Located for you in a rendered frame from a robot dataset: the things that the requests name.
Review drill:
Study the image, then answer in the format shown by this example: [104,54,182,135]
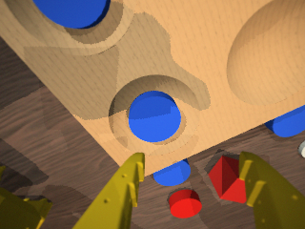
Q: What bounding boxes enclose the blue disc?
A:
[264,105,305,137]
[153,158,191,186]
[32,0,111,30]
[129,91,181,142]

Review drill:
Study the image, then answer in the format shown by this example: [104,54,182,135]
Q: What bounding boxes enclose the red cube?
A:
[208,156,246,203]

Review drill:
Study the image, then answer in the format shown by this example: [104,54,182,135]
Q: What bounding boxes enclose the red disc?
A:
[169,190,202,219]

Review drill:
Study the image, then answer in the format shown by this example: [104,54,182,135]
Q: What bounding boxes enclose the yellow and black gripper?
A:
[72,152,305,229]

